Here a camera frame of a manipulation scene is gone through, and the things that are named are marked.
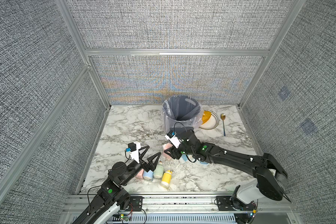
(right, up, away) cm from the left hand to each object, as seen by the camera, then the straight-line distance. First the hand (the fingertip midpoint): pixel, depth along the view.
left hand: (157, 150), depth 68 cm
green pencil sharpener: (0, -15, +10) cm, 18 cm away
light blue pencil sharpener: (-5, -15, +8) cm, 18 cm away
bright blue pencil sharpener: (+14, -4, +4) cm, 15 cm away
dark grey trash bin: (+12, +9, +10) cm, 19 cm away
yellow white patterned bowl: (+38, +14, +41) cm, 57 cm away
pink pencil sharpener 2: (-10, -15, +9) cm, 20 cm away
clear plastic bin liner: (+14, +21, +28) cm, 37 cm away
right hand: (+5, +1, +11) cm, 12 cm away
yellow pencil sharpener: (+4, -17, +8) cm, 20 cm away
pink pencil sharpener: (+5, 0, +10) cm, 11 cm away
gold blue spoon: (+49, +17, +42) cm, 67 cm away
